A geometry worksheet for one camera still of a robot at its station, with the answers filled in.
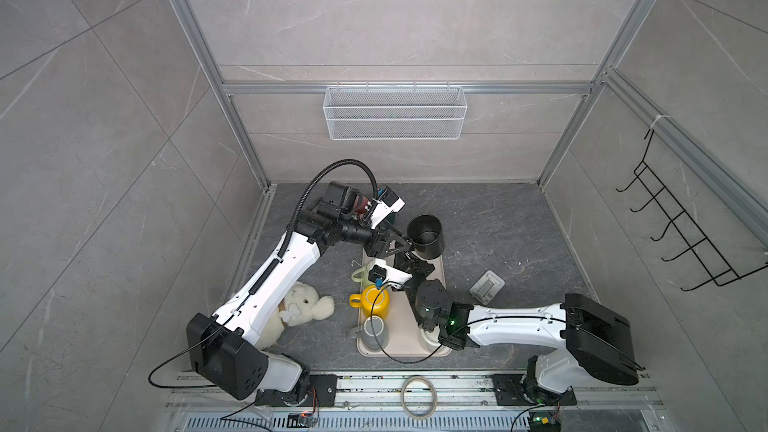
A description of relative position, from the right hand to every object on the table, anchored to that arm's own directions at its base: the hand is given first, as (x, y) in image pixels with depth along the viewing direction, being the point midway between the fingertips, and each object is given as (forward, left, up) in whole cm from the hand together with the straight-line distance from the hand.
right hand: (406, 242), depth 74 cm
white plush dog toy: (-9, +29, -17) cm, 35 cm away
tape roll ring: (-32, -6, -23) cm, 40 cm away
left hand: (-1, +1, +4) cm, 4 cm away
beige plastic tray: (-17, +1, -23) cm, 29 cm away
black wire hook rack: (-9, -63, +7) cm, 64 cm away
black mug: (0, -5, +3) cm, 6 cm away
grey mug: (-17, +11, -15) cm, 25 cm away
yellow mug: (-9, +10, -15) cm, 20 cm away
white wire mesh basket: (+49, +1, +6) cm, 49 cm away
